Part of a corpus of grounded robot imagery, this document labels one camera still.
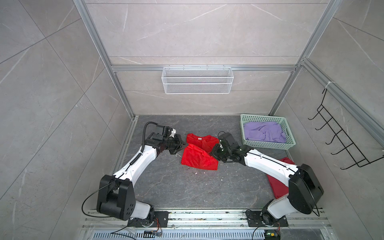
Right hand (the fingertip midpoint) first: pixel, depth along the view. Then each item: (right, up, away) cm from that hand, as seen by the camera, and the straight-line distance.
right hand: (208, 151), depth 85 cm
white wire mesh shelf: (-6, +46, +16) cm, 49 cm away
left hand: (-11, +7, -3) cm, 14 cm away
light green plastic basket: (+31, +21, +27) cm, 46 cm away
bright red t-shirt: (-6, -1, -3) cm, 7 cm away
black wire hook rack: (+61, +1, -24) cm, 66 cm away
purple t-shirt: (+47, +11, +23) cm, 54 cm away
